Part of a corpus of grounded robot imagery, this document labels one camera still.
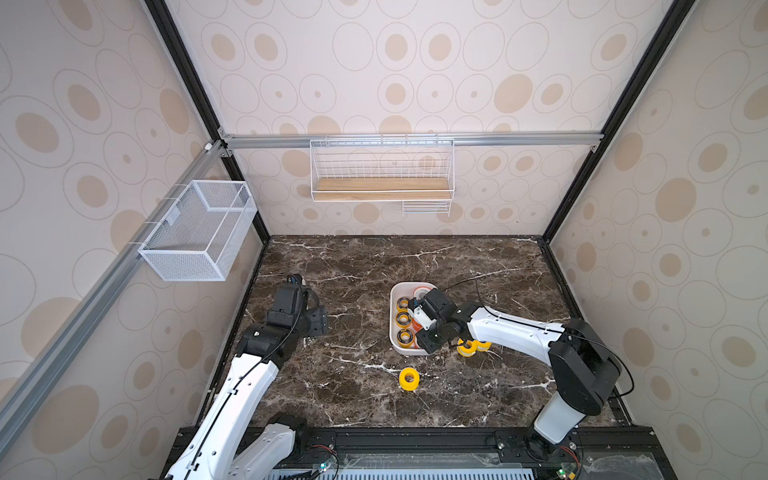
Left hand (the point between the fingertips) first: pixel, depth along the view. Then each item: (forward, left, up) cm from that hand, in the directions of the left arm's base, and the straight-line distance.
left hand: (316, 311), depth 76 cm
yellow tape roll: (-10, -25, -19) cm, 33 cm away
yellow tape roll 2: (-2, -42, -19) cm, 46 cm away
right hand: (-1, -28, -16) cm, 32 cm away
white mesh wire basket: (+36, +50, -10) cm, 63 cm away
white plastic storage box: (+17, -21, -14) cm, 31 cm away
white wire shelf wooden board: (+48, -28, +9) cm, 57 cm away
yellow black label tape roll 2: (+2, -24, -19) cm, 30 cm away
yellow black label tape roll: (+8, -23, -19) cm, 31 cm away
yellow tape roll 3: (-1, -47, -18) cm, 50 cm away
